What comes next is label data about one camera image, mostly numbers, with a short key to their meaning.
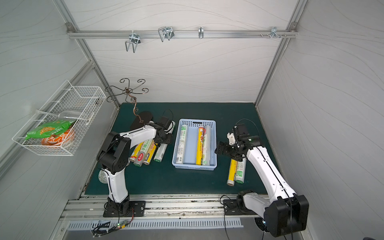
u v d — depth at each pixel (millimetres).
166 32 764
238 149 557
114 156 513
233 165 858
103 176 814
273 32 765
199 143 948
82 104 783
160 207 749
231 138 745
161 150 905
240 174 804
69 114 626
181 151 902
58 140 623
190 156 911
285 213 377
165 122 809
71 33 766
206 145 931
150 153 905
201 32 721
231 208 733
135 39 783
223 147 702
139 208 736
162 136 856
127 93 840
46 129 538
